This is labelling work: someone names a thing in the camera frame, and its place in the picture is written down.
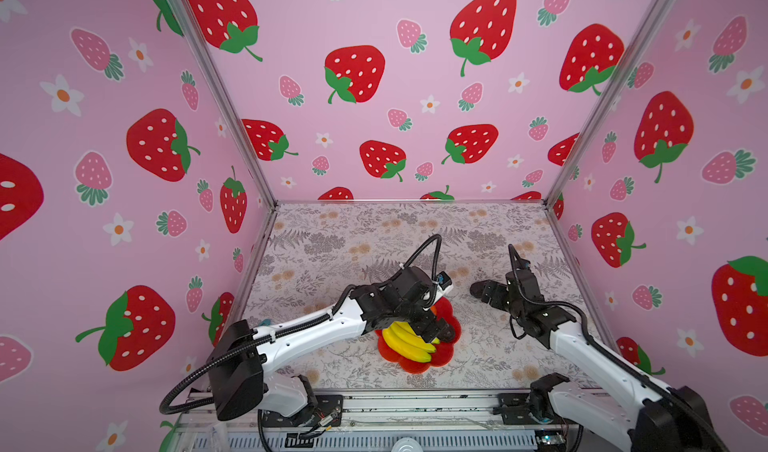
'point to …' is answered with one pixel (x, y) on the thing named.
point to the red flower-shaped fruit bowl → (444, 350)
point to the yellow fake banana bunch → (402, 337)
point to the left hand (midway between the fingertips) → (438, 312)
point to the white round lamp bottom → (407, 444)
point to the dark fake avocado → (477, 288)
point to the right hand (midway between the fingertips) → (494, 288)
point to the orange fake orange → (433, 308)
